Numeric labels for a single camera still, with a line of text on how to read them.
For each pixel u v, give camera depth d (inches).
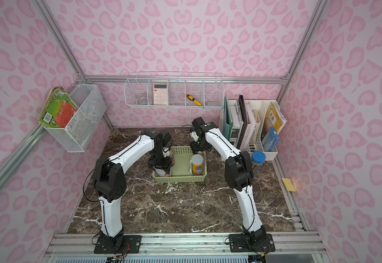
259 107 39.5
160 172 32.9
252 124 32.0
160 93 37.4
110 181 20.1
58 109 28.6
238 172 22.7
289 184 37.4
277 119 35.7
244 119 32.7
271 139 36.7
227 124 31.4
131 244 28.9
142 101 38.4
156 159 29.0
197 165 33.8
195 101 38.5
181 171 38.7
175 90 40.1
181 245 29.5
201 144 32.7
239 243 29.1
